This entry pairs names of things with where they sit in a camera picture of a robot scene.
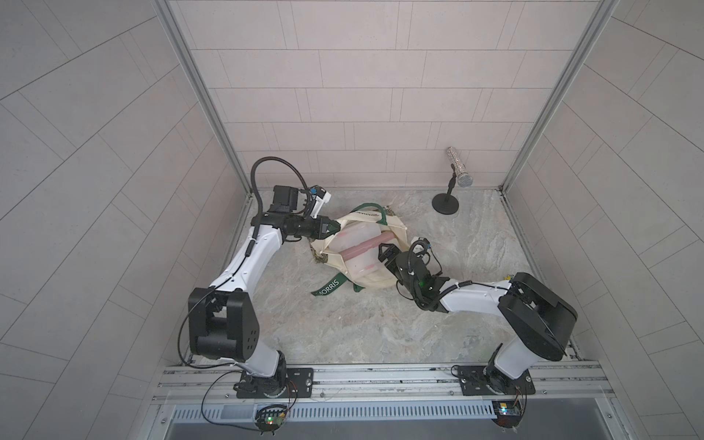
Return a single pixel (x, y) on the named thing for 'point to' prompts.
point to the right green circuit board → (508, 412)
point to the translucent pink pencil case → (386, 236)
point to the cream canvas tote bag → (320, 248)
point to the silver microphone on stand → (447, 203)
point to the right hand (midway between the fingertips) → (381, 252)
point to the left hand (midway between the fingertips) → (340, 224)
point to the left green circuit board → (269, 417)
